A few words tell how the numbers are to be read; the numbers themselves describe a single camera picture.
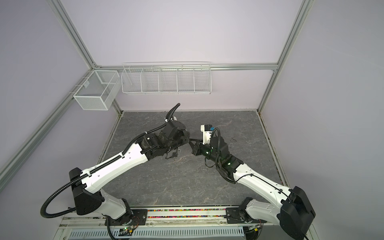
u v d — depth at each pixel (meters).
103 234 0.74
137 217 0.74
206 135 0.67
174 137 0.53
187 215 0.75
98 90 1.02
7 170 0.50
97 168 0.42
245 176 0.51
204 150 0.65
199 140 0.67
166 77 0.99
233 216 0.74
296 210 0.39
